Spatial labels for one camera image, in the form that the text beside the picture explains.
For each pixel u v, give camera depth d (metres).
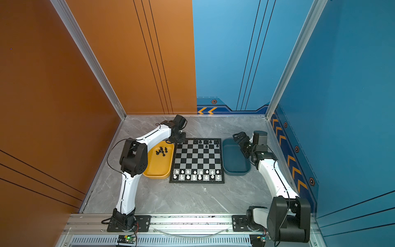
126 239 0.71
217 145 1.00
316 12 0.71
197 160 0.94
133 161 0.60
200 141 1.02
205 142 1.02
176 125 0.81
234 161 0.92
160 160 0.96
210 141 1.02
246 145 0.74
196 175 0.87
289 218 0.40
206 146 0.99
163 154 0.97
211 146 0.99
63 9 0.70
